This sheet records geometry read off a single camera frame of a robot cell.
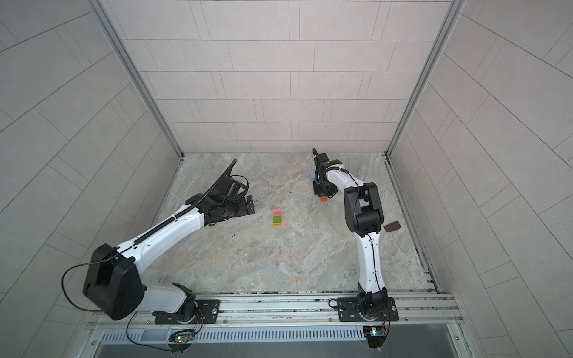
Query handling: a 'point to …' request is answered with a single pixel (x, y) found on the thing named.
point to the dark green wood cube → (277, 219)
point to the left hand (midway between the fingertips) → (251, 205)
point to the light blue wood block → (312, 176)
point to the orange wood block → (277, 224)
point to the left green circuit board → (180, 341)
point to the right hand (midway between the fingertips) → (321, 192)
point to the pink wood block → (277, 212)
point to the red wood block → (324, 199)
